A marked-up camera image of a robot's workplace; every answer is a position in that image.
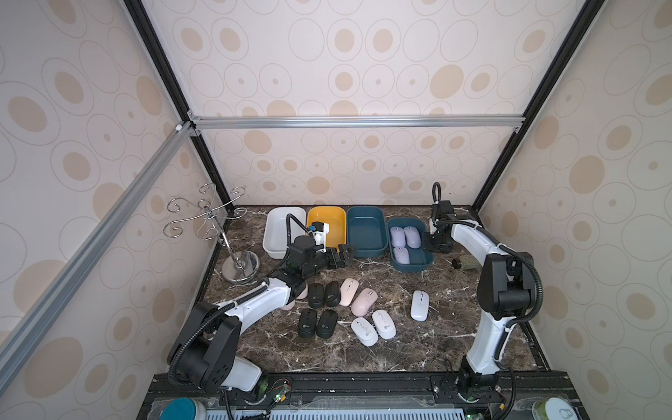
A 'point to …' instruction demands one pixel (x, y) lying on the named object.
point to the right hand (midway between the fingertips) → (442, 247)
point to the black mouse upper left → (316, 295)
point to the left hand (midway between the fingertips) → (355, 249)
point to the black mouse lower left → (307, 323)
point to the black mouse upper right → (332, 294)
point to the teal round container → (184, 409)
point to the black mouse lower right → (326, 324)
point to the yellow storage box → (336, 218)
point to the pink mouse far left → (289, 306)
